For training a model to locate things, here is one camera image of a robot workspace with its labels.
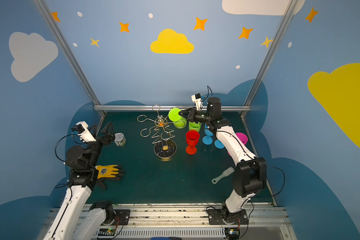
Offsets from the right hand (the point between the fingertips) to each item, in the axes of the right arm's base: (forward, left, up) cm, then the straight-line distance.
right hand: (180, 112), depth 76 cm
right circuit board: (-47, -29, -37) cm, 66 cm away
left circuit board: (-50, +34, -36) cm, 71 cm away
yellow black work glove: (-23, +41, -29) cm, 55 cm away
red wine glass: (-4, -7, -17) cm, 19 cm away
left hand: (-12, +35, +3) cm, 38 cm away
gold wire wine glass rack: (-3, +11, -31) cm, 33 cm away
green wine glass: (-3, 0, -4) cm, 5 cm away
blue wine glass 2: (+4, -26, -34) cm, 44 cm away
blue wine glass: (+7, -19, -34) cm, 40 cm away
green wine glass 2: (+7, -8, -19) cm, 22 cm away
